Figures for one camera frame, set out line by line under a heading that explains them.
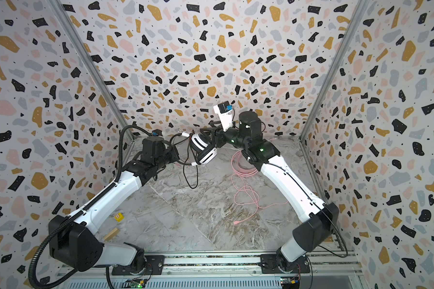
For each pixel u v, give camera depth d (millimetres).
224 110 559
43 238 661
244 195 948
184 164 793
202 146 741
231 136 603
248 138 523
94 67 866
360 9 718
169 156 714
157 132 714
